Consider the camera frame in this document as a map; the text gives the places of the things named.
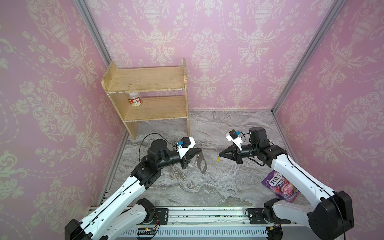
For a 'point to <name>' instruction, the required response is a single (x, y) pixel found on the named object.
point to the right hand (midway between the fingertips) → (221, 154)
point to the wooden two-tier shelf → (163, 91)
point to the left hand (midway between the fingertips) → (200, 151)
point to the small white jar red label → (134, 99)
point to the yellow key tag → (218, 159)
